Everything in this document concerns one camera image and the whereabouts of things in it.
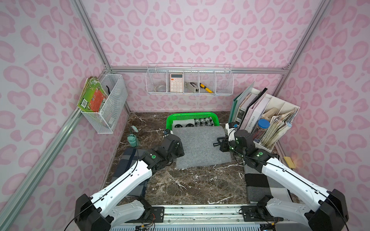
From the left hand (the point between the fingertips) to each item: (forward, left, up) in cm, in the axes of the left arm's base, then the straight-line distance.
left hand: (181, 144), depth 77 cm
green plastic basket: (+34, +5, -15) cm, 38 cm away
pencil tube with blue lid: (+11, -47, -3) cm, 48 cm away
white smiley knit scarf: (+27, -16, -14) cm, 34 cm away
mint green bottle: (+12, +33, -14) cm, 38 cm away
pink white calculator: (+41, +4, +10) cm, 42 cm away
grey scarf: (0, -9, +1) cm, 9 cm away
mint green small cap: (+11, +27, 0) cm, 29 cm away
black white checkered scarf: (-17, -44, -18) cm, 50 cm away
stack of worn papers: (+11, -55, +2) cm, 56 cm away
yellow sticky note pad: (0, -70, -23) cm, 74 cm away
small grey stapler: (+41, -6, +7) cm, 42 cm away
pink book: (+19, -43, +4) cm, 47 cm away
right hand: (+3, -19, +2) cm, 20 cm away
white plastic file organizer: (+28, -61, +1) cm, 67 cm away
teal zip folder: (+23, -33, +10) cm, 41 cm away
